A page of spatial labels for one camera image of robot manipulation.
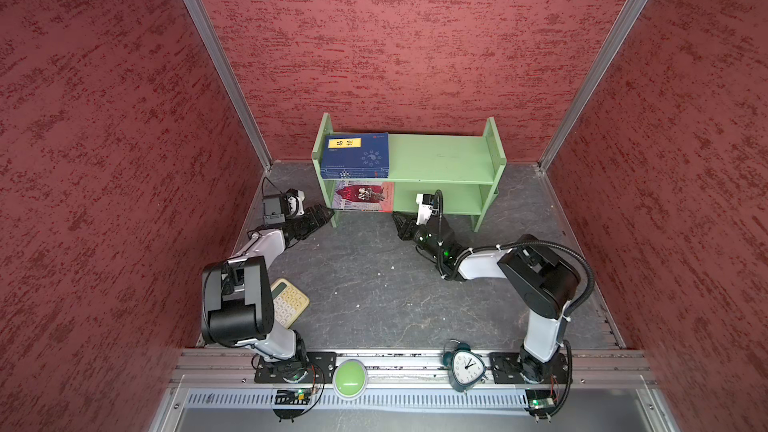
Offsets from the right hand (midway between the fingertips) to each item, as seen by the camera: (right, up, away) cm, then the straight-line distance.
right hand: (390, 219), depth 89 cm
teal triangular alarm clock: (+19, -35, -18) cm, 43 cm away
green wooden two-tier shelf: (+21, +15, -6) cm, 27 cm away
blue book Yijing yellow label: (-10, +18, -9) cm, 23 cm away
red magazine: (-9, +7, +6) cm, 13 cm away
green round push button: (-10, -38, -18) cm, 43 cm away
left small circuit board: (-24, -42, -18) cm, 52 cm away
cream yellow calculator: (-29, -24, -6) cm, 38 cm away
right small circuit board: (+37, -43, -19) cm, 59 cm away
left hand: (-20, -1, +4) cm, 20 cm away
